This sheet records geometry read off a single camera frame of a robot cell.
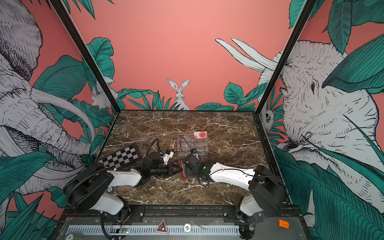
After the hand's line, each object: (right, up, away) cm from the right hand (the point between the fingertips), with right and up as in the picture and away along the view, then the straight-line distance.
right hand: (188, 169), depth 84 cm
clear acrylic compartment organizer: (-2, +13, +18) cm, 22 cm away
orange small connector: (+46, -22, -13) cm, 53 cm away
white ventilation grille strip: (-18, -25, -13) cm, 33 cm away
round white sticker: (0, -24, -13) cm, 27 cm away
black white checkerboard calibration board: (-41, +5, +7) cm, 42 cm away
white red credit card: (+7, +19, +12) cm, 23 cm away
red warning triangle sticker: (-12, -24, -13) cm, 30 cm away
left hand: (-3, +1, -2) cm, 3 cm away
